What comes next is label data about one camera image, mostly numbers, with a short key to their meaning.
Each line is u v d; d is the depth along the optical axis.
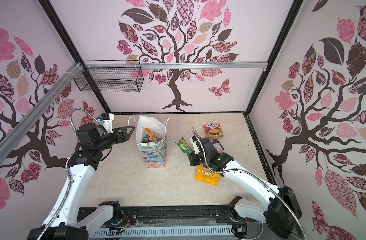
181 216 0.74
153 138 0.88
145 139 0.88
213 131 1.04
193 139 0.72
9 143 0.52
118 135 0.62
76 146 0.54
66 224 0.38
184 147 0.79
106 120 0.63
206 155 0.59
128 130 0.68
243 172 0.49
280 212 0.39
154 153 0.78
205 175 0.82
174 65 0.93
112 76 0.95
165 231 0.70
